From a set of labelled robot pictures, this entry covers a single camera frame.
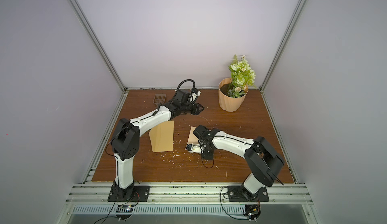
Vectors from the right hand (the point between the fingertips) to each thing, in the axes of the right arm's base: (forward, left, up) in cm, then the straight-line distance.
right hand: (204, 146), depth 87 cm
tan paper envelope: (+7, +27, -2) cm, 28 cm away
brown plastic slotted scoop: (+38, +35, -1) cm, 52 cm away
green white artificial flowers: (+33, -22, +25) cm, 47 cm away
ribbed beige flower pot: (+26, -15, +10) cm, 31 cm away
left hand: (+19, 0, +14) cm, 23 cm away
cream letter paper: (+6, +8, -2) cm, 10 cm away
